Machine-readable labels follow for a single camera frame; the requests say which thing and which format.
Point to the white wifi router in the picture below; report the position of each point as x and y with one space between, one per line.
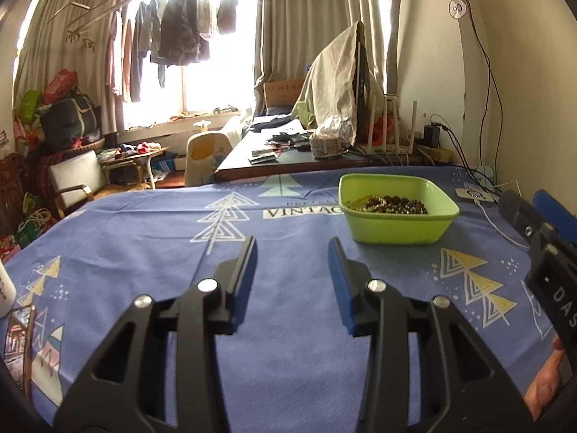
384 134

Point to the dark wooden desk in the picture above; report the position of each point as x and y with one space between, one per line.
253 157

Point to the black duffel bag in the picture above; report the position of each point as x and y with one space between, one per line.
68 120

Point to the small cluttered side table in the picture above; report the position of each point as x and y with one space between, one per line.
139 157

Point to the red bag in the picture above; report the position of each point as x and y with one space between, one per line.
60 86

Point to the person's right hand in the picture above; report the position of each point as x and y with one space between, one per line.
546 382

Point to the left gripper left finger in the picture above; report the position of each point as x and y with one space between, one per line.
157 369

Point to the cloth-covered monitor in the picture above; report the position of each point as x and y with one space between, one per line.
337 93

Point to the grey curtain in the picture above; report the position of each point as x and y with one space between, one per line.
289 35

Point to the black power adapter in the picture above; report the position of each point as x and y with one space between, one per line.
431 135

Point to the white wall hook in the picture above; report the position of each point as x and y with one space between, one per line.
457 9

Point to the white cup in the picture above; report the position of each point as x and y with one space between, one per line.
7 292

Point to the wooden armchair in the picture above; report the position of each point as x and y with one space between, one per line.
76 180

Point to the green plastic bowl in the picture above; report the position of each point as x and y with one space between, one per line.
395 209

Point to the white charging hub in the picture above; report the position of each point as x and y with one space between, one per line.
474 195

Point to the white chair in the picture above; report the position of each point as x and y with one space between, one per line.
205 152

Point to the cardboard box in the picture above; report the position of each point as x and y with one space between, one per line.
282 93

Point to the hanging dark clothes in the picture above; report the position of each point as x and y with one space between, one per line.
175 33

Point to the blue patterned tablecloth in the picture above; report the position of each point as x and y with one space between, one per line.
291 367

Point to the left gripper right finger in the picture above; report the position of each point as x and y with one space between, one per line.
428 370

